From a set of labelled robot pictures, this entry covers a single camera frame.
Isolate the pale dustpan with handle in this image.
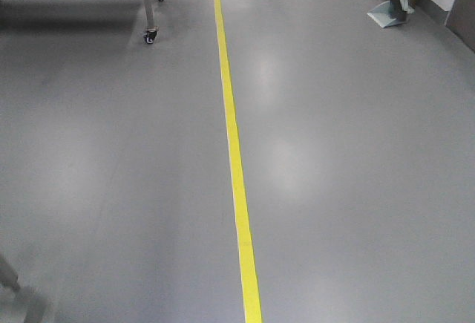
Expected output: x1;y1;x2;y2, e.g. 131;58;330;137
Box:
367;0;415;29

